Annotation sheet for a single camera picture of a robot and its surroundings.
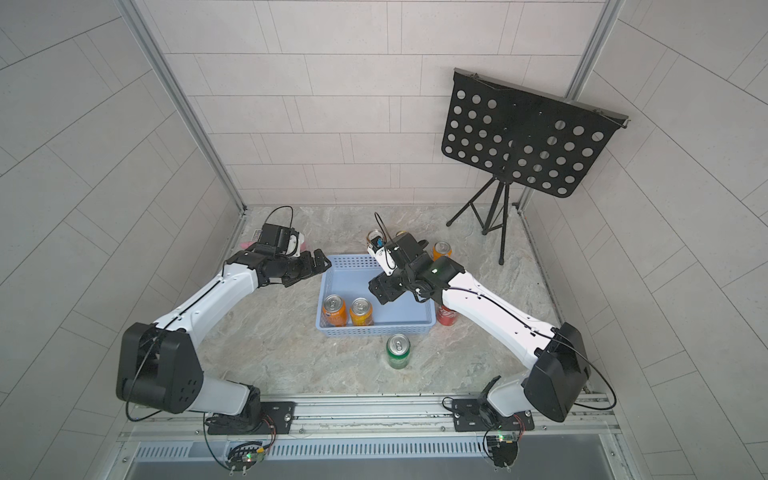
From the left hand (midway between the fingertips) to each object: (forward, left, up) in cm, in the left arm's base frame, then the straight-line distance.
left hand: (325, 264), depth 86 cm
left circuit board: (-44, +14, -14) cm, 48 cm away
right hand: (-8, -17, +5) cm, 20 cm away
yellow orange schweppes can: (-14, -12, -2) cm, 18 cm away
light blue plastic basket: (+4, -6, -13) cm, 14 cm away
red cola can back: (+13, -13, -1) cm, 18 cm away
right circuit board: (-43, -46, -13) cm, 64 cm away
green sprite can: (-23, -21, -1) cm, 32 cm away
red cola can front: (-13, -35, -5) cm, 38 cm away
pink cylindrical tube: (+15, +32, -11) cm, 37 cm away
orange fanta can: (-14, -4, -2) cm, 15 cm away
